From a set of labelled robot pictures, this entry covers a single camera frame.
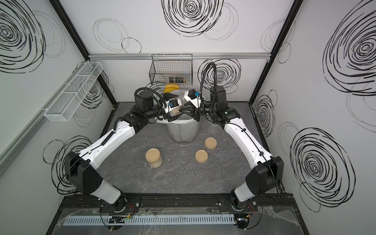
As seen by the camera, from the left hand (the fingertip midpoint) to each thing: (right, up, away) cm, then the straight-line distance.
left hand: (179, 101), depth 73 cm
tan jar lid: (+19, -25, +23) cm, 39 cm away
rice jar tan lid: (-15, -29, +7) cm, 34 cm away
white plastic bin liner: (+2, -9, -3) cm, 9 cm away
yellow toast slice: (-9, +12, +28) cm, 32 cm away
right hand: (+2, -4, -6) cm, 7 cm away
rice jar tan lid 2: (-2, -5, -3) cm, 6 cm away
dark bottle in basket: (-2, +15, +15) cm, 21 cm away
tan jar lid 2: (+13, -32, +16) cm, 38 cm away
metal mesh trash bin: (+2, -18, +15) cm, 23 cm away
